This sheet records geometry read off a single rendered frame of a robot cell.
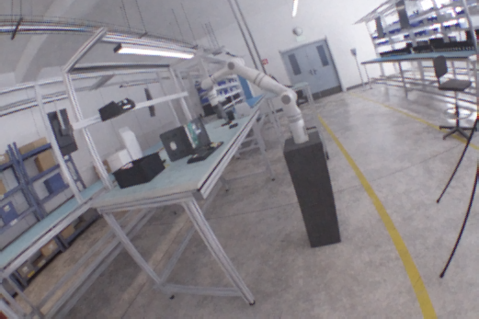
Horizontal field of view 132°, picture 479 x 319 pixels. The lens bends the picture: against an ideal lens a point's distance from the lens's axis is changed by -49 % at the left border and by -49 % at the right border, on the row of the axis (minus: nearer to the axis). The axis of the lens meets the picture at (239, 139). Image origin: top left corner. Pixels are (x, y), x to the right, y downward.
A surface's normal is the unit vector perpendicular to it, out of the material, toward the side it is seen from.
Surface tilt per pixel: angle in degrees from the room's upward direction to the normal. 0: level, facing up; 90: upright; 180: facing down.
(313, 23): 90
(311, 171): 90
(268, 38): 90
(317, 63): 90
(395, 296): 0
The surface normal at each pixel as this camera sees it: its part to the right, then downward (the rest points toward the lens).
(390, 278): -0.36, -0.91
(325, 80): -0.21, 0.30
